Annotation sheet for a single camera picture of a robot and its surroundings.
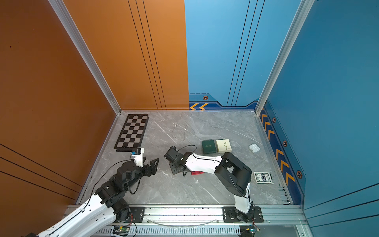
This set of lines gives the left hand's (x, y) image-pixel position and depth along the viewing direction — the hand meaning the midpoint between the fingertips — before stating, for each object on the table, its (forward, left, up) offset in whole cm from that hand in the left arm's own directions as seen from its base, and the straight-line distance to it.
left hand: (153, 157), depth 78 cm
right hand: (0, -11, -13) cm, 17 cm away
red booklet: (-4, -23, -11) cm, 26 cm away
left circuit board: (-31, +14, -17) cm, 38 cm away
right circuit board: (-30, -48, -15) cm, 59 cm away
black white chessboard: (+22, +22, -12) cm, 33 cm away
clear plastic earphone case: (+14, -61, -13) cm, 64 cm away
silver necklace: (+26, -14, -14) cm, 33 cm away
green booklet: (+14, -31, -12) cm, 36 cm away
